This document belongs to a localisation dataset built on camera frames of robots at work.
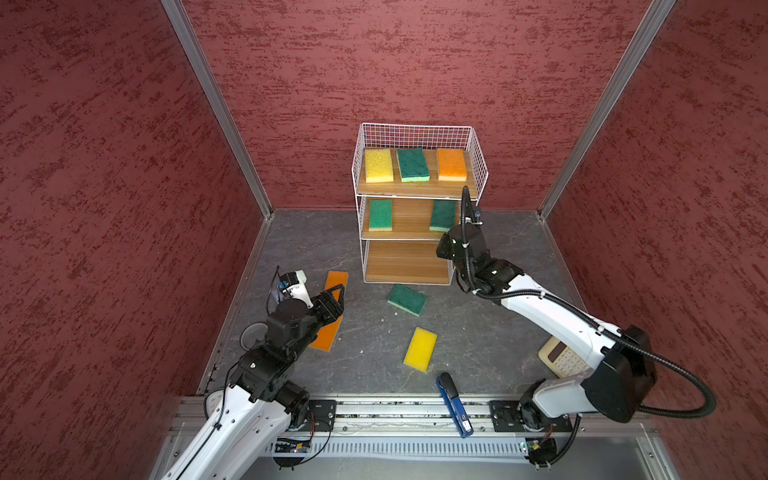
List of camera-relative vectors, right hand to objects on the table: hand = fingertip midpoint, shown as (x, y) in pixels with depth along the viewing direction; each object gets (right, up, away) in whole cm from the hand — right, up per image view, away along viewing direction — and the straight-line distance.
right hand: (445, 238), depth 81 cm
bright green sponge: (-18, +7, +4) cm, 20 cm away
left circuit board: (-40, -52, -9) cm, 66 cm away
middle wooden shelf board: (-10, +5, +3) cm, 11 cm away
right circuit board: (+22, -53, -8) cm, 58 cm away
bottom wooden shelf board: (-10, -9, +23) cm, 26 cm away
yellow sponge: (-7, -33, +3) cm, 34 cm away
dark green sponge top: (-10, -20, +14) cm, 26 cm away
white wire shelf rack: (-3, +35, +19) cm, 40 cm away
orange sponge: (-35, -14, +20) cm, 42 cm away
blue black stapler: (+1, -41, -7) cm, 41 cm away
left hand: (-28, -15, -7) cm, 33 cm away
